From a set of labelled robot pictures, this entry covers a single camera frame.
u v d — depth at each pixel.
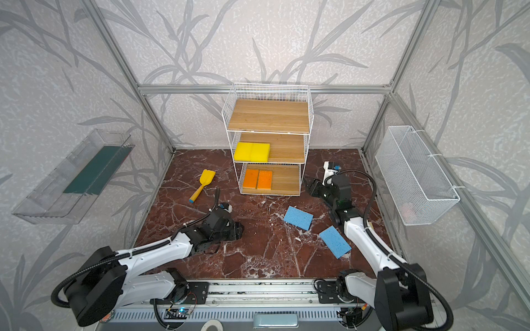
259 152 0.83
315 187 0.72
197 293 0.74
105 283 0.40
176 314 0.72
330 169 0.73
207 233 0.65
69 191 0.64
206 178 1.08
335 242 0.85
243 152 0.82
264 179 1.03
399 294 0.40
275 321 0.64
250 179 1.03
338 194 0.61
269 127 0.72
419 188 0.61
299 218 0.91
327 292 0.73
